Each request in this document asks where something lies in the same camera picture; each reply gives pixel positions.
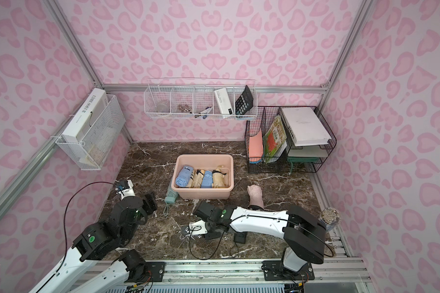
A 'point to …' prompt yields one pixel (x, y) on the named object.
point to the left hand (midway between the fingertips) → (148, 193)
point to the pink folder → (256, 147)
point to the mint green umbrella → (171, 196)
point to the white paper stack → (305, 126)
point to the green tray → (292, 159)
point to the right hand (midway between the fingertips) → (203, 226)
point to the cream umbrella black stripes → (191, 179)
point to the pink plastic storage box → (206, 162)
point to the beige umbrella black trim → (219, 180)
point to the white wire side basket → (97, 144)
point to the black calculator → (244, 103)
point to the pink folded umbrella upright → (256, 197)
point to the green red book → (274, 137)
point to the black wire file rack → (288, 139)
